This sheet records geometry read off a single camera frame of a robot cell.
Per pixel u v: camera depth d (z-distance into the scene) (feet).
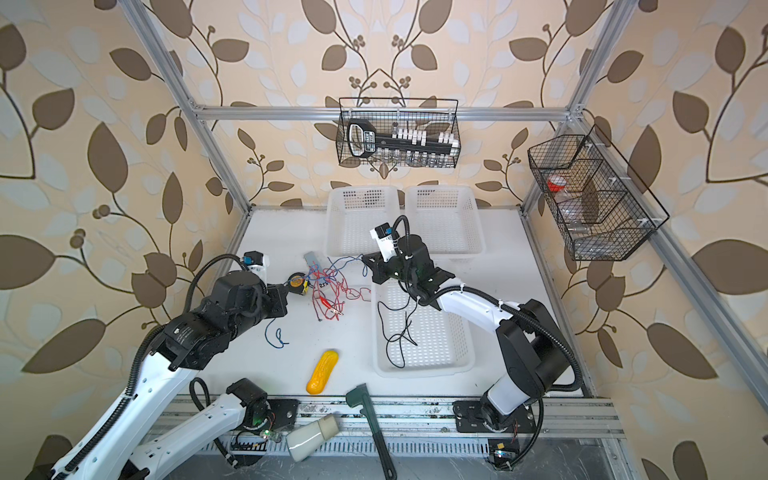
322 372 2.57
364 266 2.70
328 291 3.08
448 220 3.89
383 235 2.33
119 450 1.28
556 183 2.64
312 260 3.34
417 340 2.84
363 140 2.77
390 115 2.98
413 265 2.13
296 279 3.16
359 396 2.56
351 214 3.91
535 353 1.44
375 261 2.47
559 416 2.47
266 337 2.19
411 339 2.69
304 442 2.18
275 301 1.99
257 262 1.98
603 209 2.40
